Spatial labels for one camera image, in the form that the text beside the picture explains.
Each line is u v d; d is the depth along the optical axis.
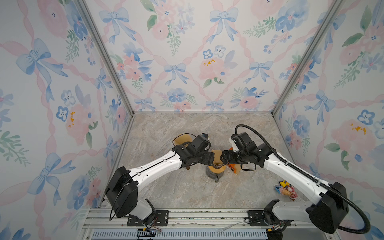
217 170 0.80
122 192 0.41
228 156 0.70
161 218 0.74
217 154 0.76
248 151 0.60
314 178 0.44
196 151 0.61
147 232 0.73
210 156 0.71
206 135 0.73
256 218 0.73
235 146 0.65
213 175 0.84
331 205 0.39
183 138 0.67
